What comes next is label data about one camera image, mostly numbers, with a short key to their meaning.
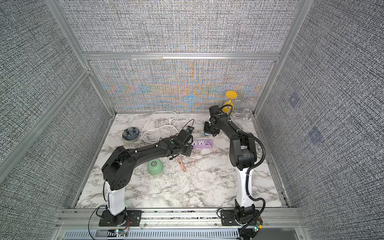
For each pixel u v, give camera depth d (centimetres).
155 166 80
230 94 96
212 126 87
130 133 104
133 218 73
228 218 73
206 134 100
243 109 100
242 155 57
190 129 109
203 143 98
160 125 112
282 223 76
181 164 90
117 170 49
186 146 82
